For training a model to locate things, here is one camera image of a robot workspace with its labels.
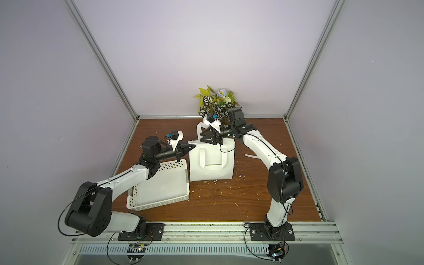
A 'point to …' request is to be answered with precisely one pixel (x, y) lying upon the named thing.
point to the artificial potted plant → (217, 104)
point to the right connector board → (276, 252)
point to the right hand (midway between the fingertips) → (202, 133)
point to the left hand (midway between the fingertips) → (195, 147)
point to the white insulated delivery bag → (208, 161)
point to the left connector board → (136, 252)
